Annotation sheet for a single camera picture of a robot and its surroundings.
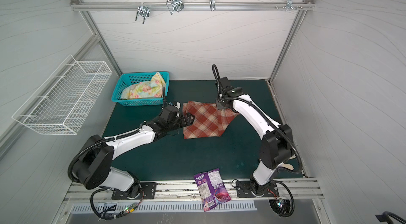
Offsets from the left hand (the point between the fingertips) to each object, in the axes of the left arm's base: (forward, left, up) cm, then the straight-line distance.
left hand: (192, 116), depth 88 cm
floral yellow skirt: (+25, +31, -6) cm, 40 cm away
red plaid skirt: (+3, -10, -10) cm, 14 cm away
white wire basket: (-7, +55, +20) cm, 59 cm away
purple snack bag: (-34, -12, -8) cm, 37 cm away
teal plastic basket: (+32, +50, -4) cm, 60 cm away
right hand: (+8, -19, +7) cm, 22 cm away
